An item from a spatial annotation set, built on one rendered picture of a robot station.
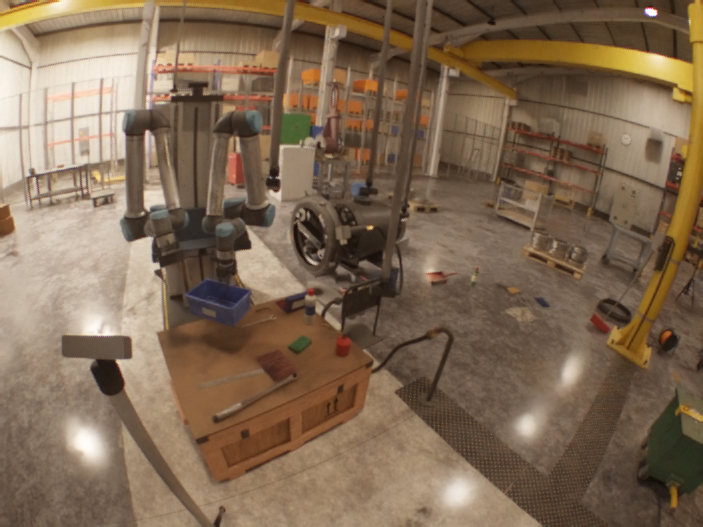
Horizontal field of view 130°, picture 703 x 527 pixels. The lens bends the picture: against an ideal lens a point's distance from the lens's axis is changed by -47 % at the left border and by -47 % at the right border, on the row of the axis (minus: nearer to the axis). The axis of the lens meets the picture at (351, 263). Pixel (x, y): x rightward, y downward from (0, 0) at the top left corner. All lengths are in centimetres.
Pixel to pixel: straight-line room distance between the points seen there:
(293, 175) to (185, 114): 477
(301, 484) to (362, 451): 40
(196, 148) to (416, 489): 237
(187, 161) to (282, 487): 197
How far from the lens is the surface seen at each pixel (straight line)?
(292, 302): 191
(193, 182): 212
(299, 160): 663
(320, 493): 171
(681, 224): 378
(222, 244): 154
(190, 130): 209
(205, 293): 177
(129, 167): 177
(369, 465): 181
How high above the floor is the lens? 158
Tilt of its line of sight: 24 degrees down
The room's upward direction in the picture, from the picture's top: 7 degrees clockwise
